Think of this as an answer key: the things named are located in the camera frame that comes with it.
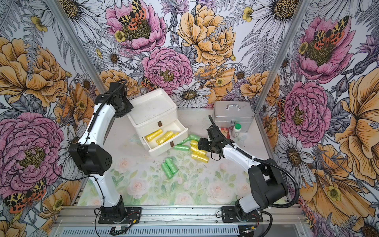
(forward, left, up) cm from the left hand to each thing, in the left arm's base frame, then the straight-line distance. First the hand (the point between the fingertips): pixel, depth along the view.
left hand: (129, 114), depth 87 cm
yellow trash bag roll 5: (-12, -38, -21) cm, 45 cm away
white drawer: (-18, -15, -9) cm, 25 cm away
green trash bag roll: (-25, -21, -21) cm, 39 cm away
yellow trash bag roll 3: (-7, -27, -11) cm, 30 cm away
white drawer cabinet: (-4, -15, 0) cm, 16 cm away
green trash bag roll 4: (-6, -32, -20) cm, 38 cm away
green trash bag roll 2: (-22, -24, -21) cm, 39 cm away
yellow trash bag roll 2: (-10, -20, -10) cm, 25 cm away
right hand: (-15, -43, -15) cm, 48 cm away
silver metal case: (+6, -59, -7) cm, 60 cm away
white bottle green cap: (-1, -66, -15) cm, 68 cm away
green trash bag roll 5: (-4, -37, -18) cm, 41 cm away
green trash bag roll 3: (-10, -30, -21) cm, 38 cm away
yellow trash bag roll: (-7, -13, -12) cm, 19 cm away
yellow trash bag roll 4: (-18, -41, -20) cm, 49 cm away
